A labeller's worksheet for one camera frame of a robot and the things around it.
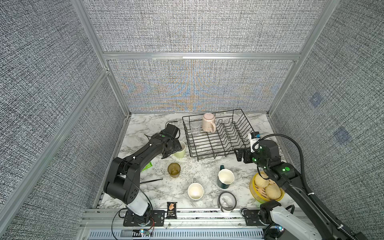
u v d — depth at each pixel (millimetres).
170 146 707
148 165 905
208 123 982
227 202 784
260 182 780
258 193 764
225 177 831
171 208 747
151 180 862
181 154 903
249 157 674
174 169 896
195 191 797
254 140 665
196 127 999
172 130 716
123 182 444
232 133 1031
